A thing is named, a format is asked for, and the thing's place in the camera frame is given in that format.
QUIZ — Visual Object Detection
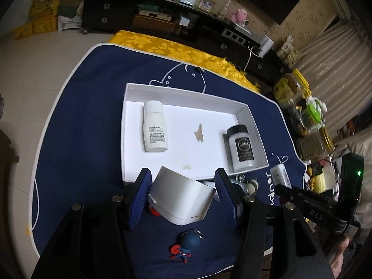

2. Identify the RCMA powder bottle black cap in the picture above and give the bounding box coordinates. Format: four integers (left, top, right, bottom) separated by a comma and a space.
227, 125, 256, 172

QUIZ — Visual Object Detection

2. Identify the white triangular container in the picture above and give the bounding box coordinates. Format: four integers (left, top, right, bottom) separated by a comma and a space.
148, 166, 216, 226

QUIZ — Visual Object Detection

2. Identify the white and red tube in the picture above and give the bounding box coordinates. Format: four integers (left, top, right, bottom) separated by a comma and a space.
270, 164, 292, 189

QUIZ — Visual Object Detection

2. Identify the white lotion bottle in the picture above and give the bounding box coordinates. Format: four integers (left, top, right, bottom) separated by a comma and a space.
143, 100, 168, 153

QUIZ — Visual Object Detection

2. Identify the person's right hand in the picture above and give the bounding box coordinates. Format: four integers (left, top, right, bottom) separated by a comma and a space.
330, 236, 350, 278

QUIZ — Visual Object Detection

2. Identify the white cardboard tray box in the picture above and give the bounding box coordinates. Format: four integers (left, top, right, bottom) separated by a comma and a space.
120, 83, 269, 183

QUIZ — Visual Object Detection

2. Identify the navy blue table mat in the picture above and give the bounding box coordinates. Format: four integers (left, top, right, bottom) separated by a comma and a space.
30, 44, 305, 278

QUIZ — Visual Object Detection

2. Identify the green lidded jar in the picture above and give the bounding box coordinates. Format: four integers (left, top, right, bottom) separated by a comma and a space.
302, 96, 327, 132

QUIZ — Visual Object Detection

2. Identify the yellow lidded snack jar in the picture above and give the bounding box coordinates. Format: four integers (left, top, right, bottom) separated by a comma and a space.
272, 69, 311, 108

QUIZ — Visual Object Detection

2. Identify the yellow floral tablecloth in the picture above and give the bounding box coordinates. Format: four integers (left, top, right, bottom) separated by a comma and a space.
108, 30, 260, 93

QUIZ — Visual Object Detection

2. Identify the black TV cabinet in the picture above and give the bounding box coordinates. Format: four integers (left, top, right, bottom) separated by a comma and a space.
81, 0, 291, 86

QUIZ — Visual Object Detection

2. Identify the yellow crates stack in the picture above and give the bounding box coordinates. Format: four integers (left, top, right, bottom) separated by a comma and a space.
13, 0, 59, 40

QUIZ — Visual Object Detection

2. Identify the blue ball spiderman keychain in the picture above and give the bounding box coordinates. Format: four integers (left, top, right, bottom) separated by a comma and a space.
169, 229, 206, 263

